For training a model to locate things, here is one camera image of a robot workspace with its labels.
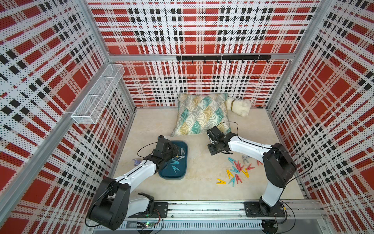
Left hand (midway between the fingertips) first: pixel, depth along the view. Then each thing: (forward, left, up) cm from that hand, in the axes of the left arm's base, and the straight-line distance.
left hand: (179, 148), depth 90 cm
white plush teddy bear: (+35, -46, 0) cm, 58 cm away
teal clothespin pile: (-12, -34, -6) cm, 37 cm away
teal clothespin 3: (-5, -33, -6) cm, 34 cm away
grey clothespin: (+1, -1, -5) cm, 5 cm away
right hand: (+1, -23, -1) cm, 23 cm away
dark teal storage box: (-13, +7, -5) cm, 15 cm away
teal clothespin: (-7, +2, -6) cm, 9 cm away
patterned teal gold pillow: (+21, -12, +9) cm, 26 cm away
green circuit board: (-38, +14, -5) cm, 41 cm away
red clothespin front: (-16, -35, -6) cm, 40 cm away
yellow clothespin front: (-19, -25, -6) cm, 32 cm away
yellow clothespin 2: (-13, -41, -6) cm, 43 cm away
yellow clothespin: (-14, -31, -7) cm, 34 cm away
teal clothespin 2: (-11, +2, -5) cm, 12 cm away
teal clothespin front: (-18, -32, -6) cm, 37 cm away
